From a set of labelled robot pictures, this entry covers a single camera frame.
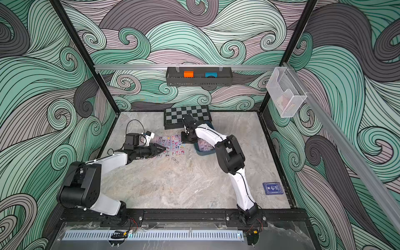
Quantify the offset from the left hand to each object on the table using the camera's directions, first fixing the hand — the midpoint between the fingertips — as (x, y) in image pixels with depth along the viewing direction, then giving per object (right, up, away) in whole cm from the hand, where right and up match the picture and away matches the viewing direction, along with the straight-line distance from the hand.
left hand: (164, 148), depth 88 cm
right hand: (+12, +4, +10) cm, 16 cm away
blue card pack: (+60, -20, -6) cm, 64 cm away
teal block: (+26, +45, +6) cm, 52 cm away
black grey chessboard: (+1, +19, +25) cm, 32 cm away
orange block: (+14, +45, +5) cm, 47 cm away
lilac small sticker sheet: (+1, +1, +15) cm, 15 cm away
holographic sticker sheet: (+6, -2, +10) cm, 12 cm away
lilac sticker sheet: (+23, 0, +12) cm, 26 cm away
